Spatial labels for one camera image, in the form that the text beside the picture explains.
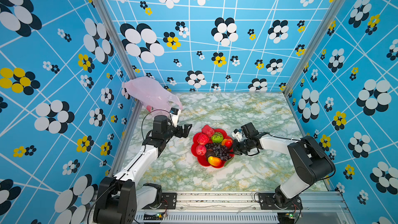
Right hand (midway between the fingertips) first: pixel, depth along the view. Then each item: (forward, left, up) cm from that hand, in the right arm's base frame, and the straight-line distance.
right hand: (228, 152), depth 89 cm
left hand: (+10, +25, +16) cm, 31 cm away
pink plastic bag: (+31, +47, +18) cm, 59 cm away
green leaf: (-7, +2, +4) cm, 9 cm away
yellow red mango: (-8, +9, +7) cm, 14 cm away
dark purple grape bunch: (0, +7, +4) cm, 7 cm away
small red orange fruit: (+3, +1, +6) cm, 7 cm away
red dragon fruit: (+8, +12, +10) cm, 18 cm away
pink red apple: (-1, +16, +6) cm, 17 cm away
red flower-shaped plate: (-6, +15, +3) cm, 16 cm away
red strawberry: (+5, +15, +6) cm, 17 cm away
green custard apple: (+6, +7, +6) cm, 11 cm away
